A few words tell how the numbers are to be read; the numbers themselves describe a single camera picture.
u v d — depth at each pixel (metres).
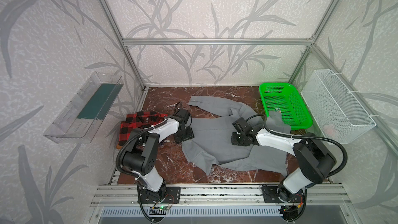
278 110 1.06
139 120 0.92
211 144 0.87
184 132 0.81
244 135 0.69
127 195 0.75
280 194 0.65
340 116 0.63
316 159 0.45
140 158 0.46
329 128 0.74
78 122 0.64
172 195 0.73
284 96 1.13
